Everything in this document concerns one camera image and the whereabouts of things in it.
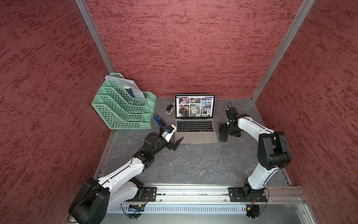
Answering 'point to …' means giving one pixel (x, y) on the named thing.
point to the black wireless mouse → (223, 137)
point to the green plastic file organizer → (121, 108)
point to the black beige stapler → (170, 108)
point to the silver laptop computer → (194, 114)
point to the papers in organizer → (132, 89)
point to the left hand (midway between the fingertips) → (176, 134)
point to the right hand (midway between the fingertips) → (226, 134)
